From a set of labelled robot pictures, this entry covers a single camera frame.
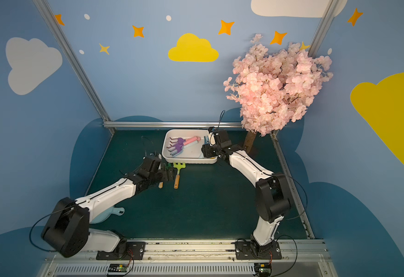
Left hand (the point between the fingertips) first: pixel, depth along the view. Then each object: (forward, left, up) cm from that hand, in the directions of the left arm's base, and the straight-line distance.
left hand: (167, 170), depth 89 cm
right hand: (+12, -21, +6) cm, 25 cm away
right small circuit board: (-41, -46, -13) cm, 63 cm away
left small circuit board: (-42, +16, -11) cm, 46 cm away
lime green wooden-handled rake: (+8, -3, -10) cm, 13 cm away
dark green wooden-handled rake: (-5, +4, -7) cm, 10 cm away
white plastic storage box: (+18, -12, -10) cm, 24 cm away
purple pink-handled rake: (+23, 0, -10) cm, 25 cm away
